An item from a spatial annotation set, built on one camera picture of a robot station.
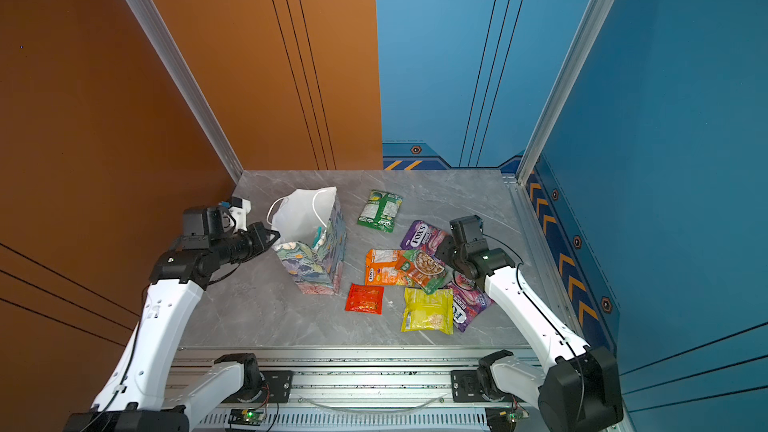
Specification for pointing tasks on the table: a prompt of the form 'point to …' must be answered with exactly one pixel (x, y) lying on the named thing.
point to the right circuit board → (503, 419)
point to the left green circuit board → (248, 416)
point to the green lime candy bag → (380, 210)
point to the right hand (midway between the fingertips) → (438, 249)
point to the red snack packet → (365, 299)
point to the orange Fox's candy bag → (381, 266)
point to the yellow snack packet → (433, 312)
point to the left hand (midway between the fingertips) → (280, 230)
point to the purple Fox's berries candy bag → (468, 302)
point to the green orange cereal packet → (419, 269)
